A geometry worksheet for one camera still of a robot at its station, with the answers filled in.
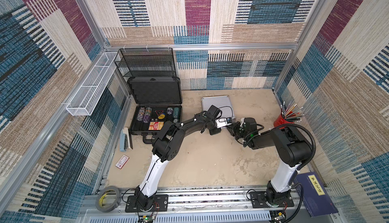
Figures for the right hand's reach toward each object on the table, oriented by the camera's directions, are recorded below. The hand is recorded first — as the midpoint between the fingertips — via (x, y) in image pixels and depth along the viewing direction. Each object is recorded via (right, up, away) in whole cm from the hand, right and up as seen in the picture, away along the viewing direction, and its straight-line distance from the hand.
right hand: (227, 126), depth 98 cm
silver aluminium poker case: (-1, +15, +14) cm, 21 cm away
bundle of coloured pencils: (+38, +8, -3) cm, 39 cm away
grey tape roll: (-66, -31, -24) cm, 76 cm away
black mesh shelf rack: (-53, +42, +6) cm, 68 cm away
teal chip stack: (-33, +9, +7) cm, 35 cm away
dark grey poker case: (-49, +16, +7) cm, 52 cm away
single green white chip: (-33, +3, +4) cm, 34 cm away
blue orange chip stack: (-56, +8, +4) cm, 57 cm away
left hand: (-5, 0, +1) cm, 5 cm away
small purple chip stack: (-38, +10, +7) cm, 40 cm away
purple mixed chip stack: (-52, +7, +4) cm, 53 cm away
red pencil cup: (+31, +4, -4) cm, 32 cm away
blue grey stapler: (-61, -10, -8) cm, 62 cm away
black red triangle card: (-45, +8, +8) cm, 46 cm away
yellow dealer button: (-43, +6, +7) cm, 44 cm away
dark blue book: (+38, -32, -25) cm, 56 cm away
